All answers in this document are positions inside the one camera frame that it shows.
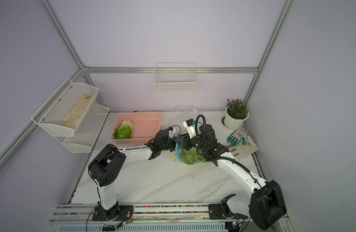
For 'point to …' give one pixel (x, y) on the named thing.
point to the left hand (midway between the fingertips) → (186, 143)
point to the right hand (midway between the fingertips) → (178, 139)
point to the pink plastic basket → (145, 126)
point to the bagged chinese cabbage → (191, 156)
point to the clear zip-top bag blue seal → (181, 112)
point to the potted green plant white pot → (236, 112)
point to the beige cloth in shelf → (73, 117)
